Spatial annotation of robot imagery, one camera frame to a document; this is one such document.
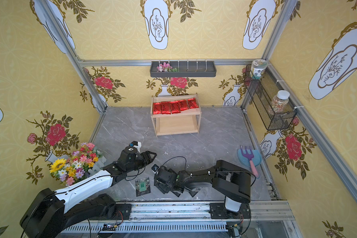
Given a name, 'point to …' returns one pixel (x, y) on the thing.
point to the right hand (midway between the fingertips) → (165, 175)
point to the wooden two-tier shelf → (186, 121)
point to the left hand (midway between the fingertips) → (150, 154)
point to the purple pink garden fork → (250, 156)
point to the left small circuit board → (109, 227)
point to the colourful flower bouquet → (71, 170)
